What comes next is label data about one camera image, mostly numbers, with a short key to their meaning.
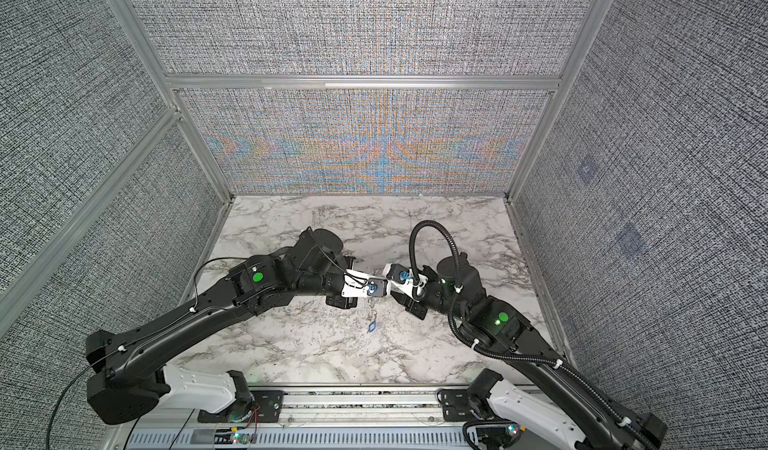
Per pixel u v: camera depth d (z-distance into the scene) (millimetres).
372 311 729
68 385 626
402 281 541
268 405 733
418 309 585
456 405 736
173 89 889
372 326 778
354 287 523
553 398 427
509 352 455
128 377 389
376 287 515
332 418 731
